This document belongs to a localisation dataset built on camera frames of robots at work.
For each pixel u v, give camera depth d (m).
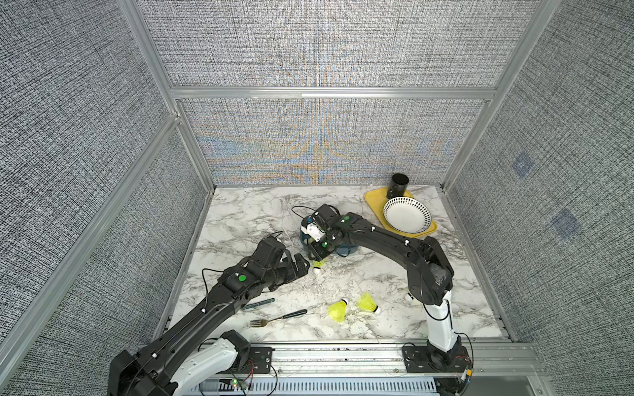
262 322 0.80
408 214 1.09
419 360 0.73
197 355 0.55
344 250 0.75
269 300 0.85
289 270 0.67
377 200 1.14
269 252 0.57
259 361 0.73
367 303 0.82
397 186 1.10
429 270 0.54
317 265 0.93
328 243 0.76
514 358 0.75
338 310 0.82
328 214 0.73
